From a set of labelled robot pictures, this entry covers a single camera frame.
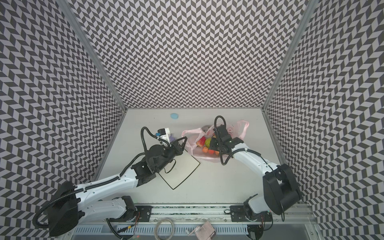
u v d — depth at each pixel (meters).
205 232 0.64
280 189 0.42
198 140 0.72
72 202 0.40
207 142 0.93
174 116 1.16
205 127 1.02
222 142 0.65
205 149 0.94
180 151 0.64
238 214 0.73
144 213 0.72
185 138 0.72
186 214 0.74
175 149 0.64
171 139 0.65
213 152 0.91
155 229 0.69
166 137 0.66
